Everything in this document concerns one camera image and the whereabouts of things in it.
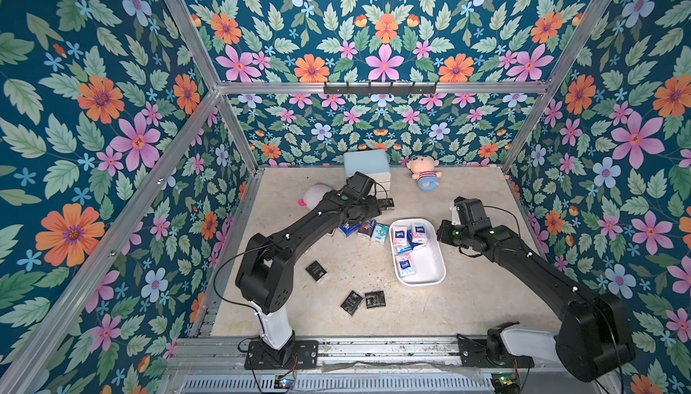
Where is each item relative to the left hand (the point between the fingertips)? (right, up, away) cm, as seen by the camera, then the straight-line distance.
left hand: (380, 209), depth 88 cm
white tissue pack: (+8, -19, +1) cm, 20 cm away
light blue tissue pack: (+9, -14, +3) cm, 17 cm away
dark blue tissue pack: (+11, -10, +6) cm, 16 cm away
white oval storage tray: (+17, -19, +3) cm, 26 cm away
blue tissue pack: (-11, -8, +10) cm, 17 cm away
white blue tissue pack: (+13, -8, +4) cm, 16 cm away
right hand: (+19, -6, -2) cm, 20 cm away
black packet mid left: (-21, -21, 0) cm, 30 cm away
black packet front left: (-9, -28, -6) cm, 30 cm away
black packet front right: (-2, -27, -6) cm, 28 cm away
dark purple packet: (-5, -8, +9) cm, 13 cm away
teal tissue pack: (0, -9, +8) cm, 12 cm away
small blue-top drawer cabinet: (-2, +16, +12) cm, 20 cm away
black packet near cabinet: (+3, +1, +17) cm, 17 cm away
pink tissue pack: (+7, -10, +3) cm, 12 cm away
